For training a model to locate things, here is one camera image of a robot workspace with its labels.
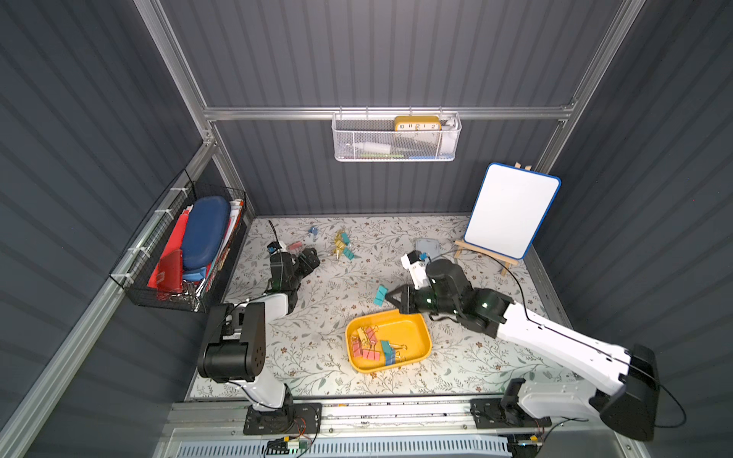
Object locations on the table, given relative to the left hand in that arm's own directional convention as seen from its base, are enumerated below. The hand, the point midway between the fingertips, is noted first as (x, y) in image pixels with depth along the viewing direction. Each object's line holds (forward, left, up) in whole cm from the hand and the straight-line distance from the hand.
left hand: (310, 254), depth 94 cm
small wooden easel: (+2, -61, -2) cm, 61 cm away
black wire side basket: (-22, +31, +24) cm, 45 cm away
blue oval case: (-8, +23, +21) cm, 32 cm away
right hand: (-22, -25, +13) cm, 36 cm away
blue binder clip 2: (-30, -26, -9) cm, 40 cm away
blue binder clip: (+19, +3, -8) cm, 21 cm away
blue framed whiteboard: (+5, -63, +15) cm, 65 cm away
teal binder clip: (-22, -23, +11) cm, 33 cm away
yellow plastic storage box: (-22, -32, -11) cm, 40 cm away
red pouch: (-22, +25, +21) cm, 39 cm away
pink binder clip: (+13, +9, -11) cm, 19 cm away
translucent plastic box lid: (+11, -42, -9) cm, 45 cm away
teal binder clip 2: (+15, -10, -10) cm, 21 cm away
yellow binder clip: (+11, -9, -9) cm, 17 cm away
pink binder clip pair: (-27, -18, -9) cm, 33 cm away
